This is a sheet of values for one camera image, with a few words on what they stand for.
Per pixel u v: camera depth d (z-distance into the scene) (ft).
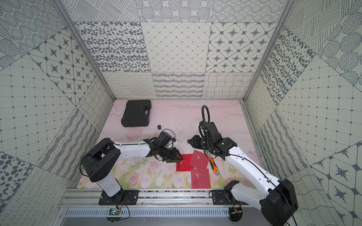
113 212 2.35
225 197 2.15
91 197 2.46
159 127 3.32
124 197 2.35
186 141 2.63
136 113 3.42
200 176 2.68
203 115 1.88
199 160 2.89
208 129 1.91
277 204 1.52
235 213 2.38
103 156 1.54
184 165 2.80
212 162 2.82
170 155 2.56
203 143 2.16
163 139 2.40
